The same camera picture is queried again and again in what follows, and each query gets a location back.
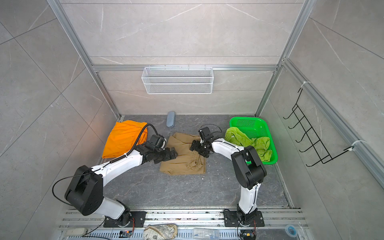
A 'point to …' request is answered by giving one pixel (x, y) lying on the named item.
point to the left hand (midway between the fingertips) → (172, 152)
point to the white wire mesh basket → (178, 80)
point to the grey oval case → (170, 119)
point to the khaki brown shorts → (186, 162)
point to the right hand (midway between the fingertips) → (194, 149)
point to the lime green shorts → (261, 144)
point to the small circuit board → (125, 234)
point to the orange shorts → (123, 137)
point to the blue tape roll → (291, 230)
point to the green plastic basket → (255, 127)
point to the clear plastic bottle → (205, 234)
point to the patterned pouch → (164, 231)
